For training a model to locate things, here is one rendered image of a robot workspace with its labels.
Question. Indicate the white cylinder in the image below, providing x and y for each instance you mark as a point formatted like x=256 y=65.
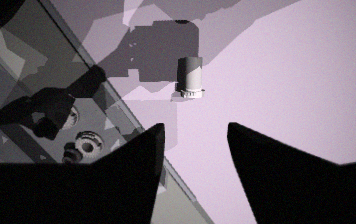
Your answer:
x=192 y=78

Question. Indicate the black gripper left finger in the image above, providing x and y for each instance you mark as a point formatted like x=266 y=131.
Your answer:
x=79 y=193

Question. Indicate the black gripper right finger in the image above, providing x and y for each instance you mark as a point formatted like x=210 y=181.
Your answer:
x=285 y=185

